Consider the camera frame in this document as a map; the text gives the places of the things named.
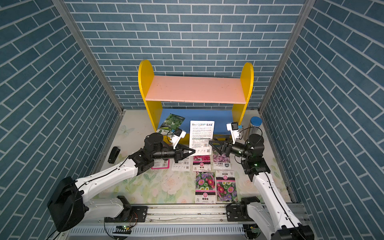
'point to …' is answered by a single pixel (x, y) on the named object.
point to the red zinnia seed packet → (226, 190)
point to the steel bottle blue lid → (255, 121)
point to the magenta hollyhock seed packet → (201, 163)
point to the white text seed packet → (183, 165)
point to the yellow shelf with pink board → (184, 109)
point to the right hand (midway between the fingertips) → (214, 142)
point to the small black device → (114, 155)
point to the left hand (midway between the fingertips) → (197, 154)
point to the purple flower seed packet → (221, 161)
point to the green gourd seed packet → (173, 122)
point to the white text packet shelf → (201, 133)
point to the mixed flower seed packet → (205, 187)
